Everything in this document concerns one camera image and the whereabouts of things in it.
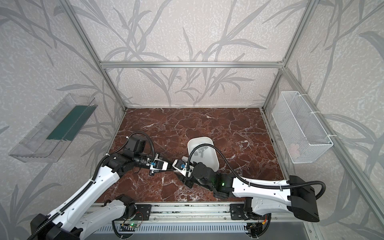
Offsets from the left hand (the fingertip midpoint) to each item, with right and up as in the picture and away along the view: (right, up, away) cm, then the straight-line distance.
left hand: (174, 159), depth 69 cm
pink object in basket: (+59, +4, +6) cm, 60 cm away
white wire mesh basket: (+55, +11, -8) cm, 57 cm away
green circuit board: (-20, -32, +2) cm, 37 cm away
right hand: (+2, -2, +1) cm, 3 cm away
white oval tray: (+13, -2, +28) cm, 31 cm away
